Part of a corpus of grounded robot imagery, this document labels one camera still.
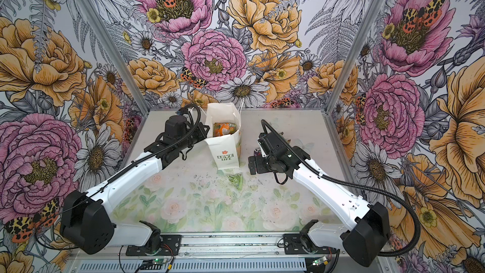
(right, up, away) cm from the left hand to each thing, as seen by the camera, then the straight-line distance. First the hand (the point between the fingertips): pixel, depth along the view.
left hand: (210, 132), depth 82 cm
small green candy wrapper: (+11, -22, +7) cm, 26 cm away
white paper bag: (+7, -7, +1) cm, 10 cm away
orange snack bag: (+4, +2, +12) cm, 13 cm away
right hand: (+22, -15, -5) cm, 27 cm away
